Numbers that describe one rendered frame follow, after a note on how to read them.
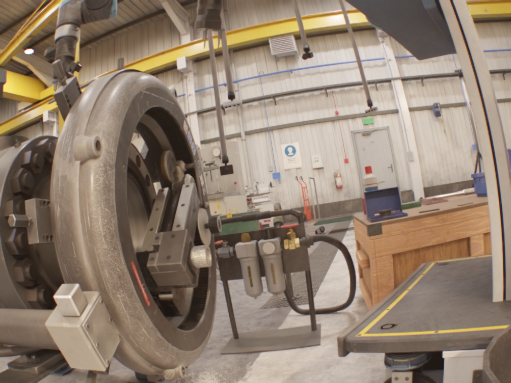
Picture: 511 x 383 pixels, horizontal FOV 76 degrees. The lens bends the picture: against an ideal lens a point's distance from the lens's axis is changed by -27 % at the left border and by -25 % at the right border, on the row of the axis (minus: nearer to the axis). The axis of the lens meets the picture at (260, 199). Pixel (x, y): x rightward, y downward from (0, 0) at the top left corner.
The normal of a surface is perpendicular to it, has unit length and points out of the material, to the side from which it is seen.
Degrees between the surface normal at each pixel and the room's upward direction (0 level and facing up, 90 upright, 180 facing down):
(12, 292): 113
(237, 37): 90
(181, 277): 128
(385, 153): 90
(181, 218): 38
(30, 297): 66
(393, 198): 77
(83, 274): 100
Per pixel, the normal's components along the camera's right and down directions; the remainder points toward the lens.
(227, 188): -0.40, 0.05
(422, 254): -0.14, 0.01
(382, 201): -0.17, -0.21
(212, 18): 0.71, 0.24
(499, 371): 0.39, -0.12
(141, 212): -0.10, 0.26
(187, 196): -0.20, -0.77
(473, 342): -0.61, 0.08
